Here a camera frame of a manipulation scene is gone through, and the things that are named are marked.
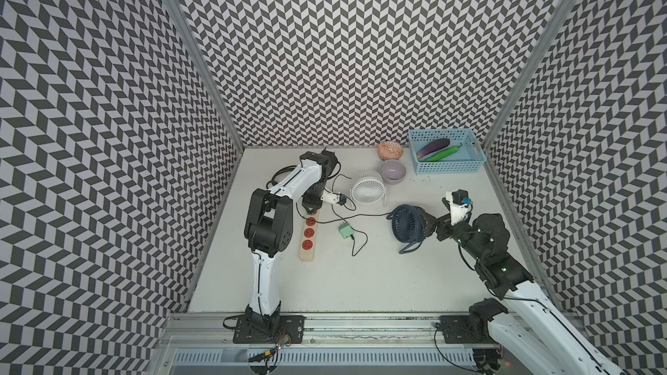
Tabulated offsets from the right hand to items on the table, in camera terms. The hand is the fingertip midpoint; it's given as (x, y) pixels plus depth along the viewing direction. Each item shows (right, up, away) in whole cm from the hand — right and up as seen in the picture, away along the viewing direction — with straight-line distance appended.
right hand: (430, 209), depth 76 cm
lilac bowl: (-6, +11, +31) cm, 33 cm away
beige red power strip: (-38, -14, +10) cm, 42 cm away
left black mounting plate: (-49, -29, -10) cm, 58 cm away
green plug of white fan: (-25, -10, +15) cm, 31 cm away
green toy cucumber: (+18, +19, +36) cm, 44 cm away
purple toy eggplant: (+14, +22, +36) cm, 44 cm away
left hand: (-39, -1, +18) cm, 43 cm away
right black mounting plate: (+8, -30, -9) cm, 32 cm away
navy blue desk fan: (-4, -6, +8) cm, 11 cm away
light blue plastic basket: (+29, +17, +38) cm, 51 cm away
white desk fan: (-17, +5, +20) cm, 27 cm away
